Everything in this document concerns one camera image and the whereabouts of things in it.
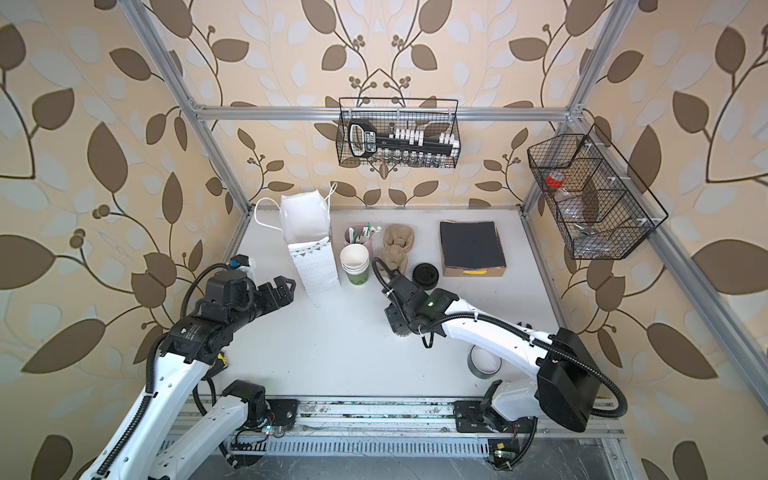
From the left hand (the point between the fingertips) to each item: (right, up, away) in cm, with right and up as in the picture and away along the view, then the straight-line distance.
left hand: (283, 286), depth 74 cm
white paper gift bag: (-3, +18, +27) cm, 33 cm away
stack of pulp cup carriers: (+29, +11, +34) cm, 46 cm away
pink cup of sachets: (+18, +13, +15) cm, 27 cm away
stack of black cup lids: (+38, 0, +25) cm, 46 cm away
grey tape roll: (+52, -23, +9) cm, 58 cm away
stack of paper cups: (+15, +5, +21) cm, 26 cm away
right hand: (+30, -9, +7) cm, 33 cm away
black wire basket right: (+80, +20, 0) cm, 82 cm away
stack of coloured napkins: (+55, +9, +31) cm, 64 cm away
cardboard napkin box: (+62, +1, +25) cm, 67 cm away
